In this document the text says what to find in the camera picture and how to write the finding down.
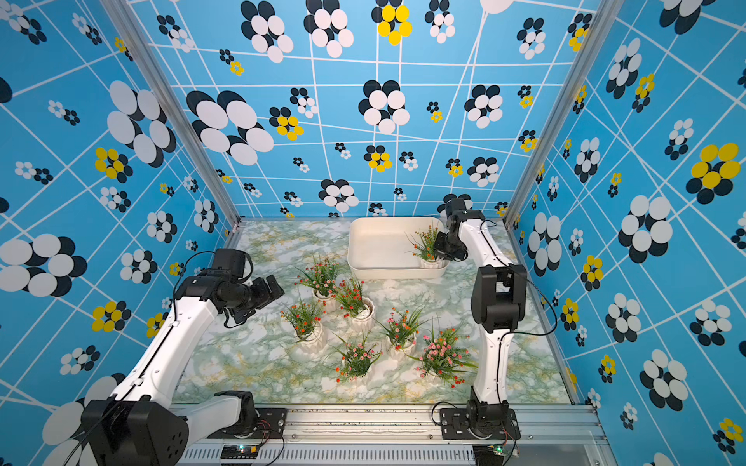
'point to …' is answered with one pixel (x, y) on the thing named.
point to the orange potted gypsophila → (426, 249)
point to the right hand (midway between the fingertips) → (445, 253)
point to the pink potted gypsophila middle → (401, 335)
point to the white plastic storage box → (378, 249)
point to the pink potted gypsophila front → (356, 358)
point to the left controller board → (239, 451)
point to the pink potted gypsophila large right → (445, 355)
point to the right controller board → (491, 454)
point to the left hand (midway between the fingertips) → (275, 295)
